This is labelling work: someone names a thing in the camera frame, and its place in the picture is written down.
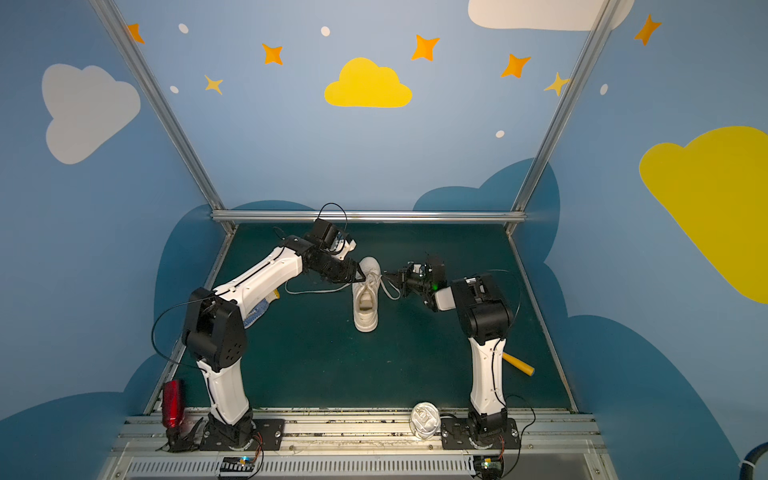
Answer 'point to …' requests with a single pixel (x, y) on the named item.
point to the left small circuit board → (237, 464)
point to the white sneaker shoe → (366, 296)
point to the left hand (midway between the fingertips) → (357, 276)
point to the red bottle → (173, 403)
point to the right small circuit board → (489, 467)
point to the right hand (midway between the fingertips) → (383, 270)
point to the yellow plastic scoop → (529, 370)
